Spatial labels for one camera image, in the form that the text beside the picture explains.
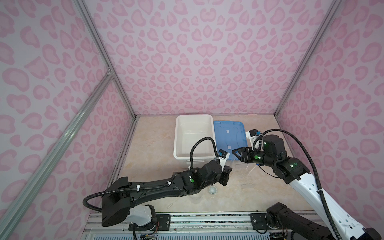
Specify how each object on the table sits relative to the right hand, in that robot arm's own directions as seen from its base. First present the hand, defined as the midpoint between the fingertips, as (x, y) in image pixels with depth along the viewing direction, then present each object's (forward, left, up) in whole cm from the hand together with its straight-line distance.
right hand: (236, 151), depth 70 cm
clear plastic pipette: (-19, +33, -25) cm, 45 cm away
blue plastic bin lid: (+28, -4, -25) cm, 38 cm away
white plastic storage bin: (+30, +26, -22) cm, 45 cm away
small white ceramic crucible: (-10, +10, -25) cm, 28 cm away
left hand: (-6, +1, -5) cm, 8 cm away
